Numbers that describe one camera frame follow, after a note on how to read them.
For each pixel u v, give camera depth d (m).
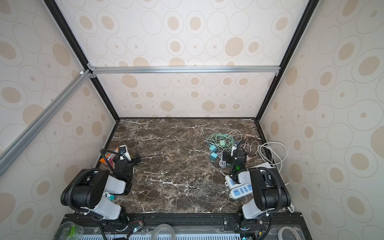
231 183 0.85
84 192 0.45
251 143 1.03
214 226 0.73
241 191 0.81
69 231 0.66
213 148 1.00
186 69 0.92
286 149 0.89
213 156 0.97
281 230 0.70
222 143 1.03
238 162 0.71
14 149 0.53
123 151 0.76
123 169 0.69
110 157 0.94
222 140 1.05
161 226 0.69
